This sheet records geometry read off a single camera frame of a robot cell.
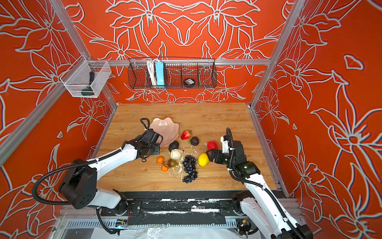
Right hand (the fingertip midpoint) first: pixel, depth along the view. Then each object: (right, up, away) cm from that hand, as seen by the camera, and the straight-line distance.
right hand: (212, 151), depth 79 cm
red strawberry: (-15, +7, +19) cm, 25 cm away
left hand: (-32, 0, +10) cm, 34 cm away
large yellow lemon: (-4, -6, +7) cm, 10 cm away
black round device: (-12, +41, +16) cm, 46 cm away
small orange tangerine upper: (-30, -7, +9) cm, 32 cm away
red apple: (+2, +2, +11) cm, 11 cm away
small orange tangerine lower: (-26, -11, +5) cm, 29 cm away
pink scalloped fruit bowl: (-29, +11, +24) cm, 39 cm away
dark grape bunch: (-12, -10, +5) cm, 16 cm away
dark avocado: (-22, +1, +13) cm, 26 cm away
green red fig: (-22, -8, +6) cm, 25 cm away
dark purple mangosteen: (-9, +4, +14) cm, 17 cm away
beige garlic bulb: (-20, -3, +8) cm, 22 cm away
